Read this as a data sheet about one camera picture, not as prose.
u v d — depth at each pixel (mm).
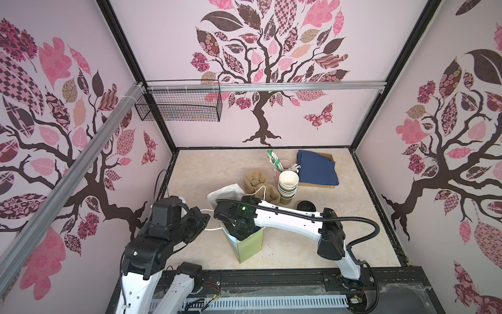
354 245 516
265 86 939
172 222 461
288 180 855
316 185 1001
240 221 523
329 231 452
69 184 531
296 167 891
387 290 726
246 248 650
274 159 926
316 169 1063
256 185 914
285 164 1006
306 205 921
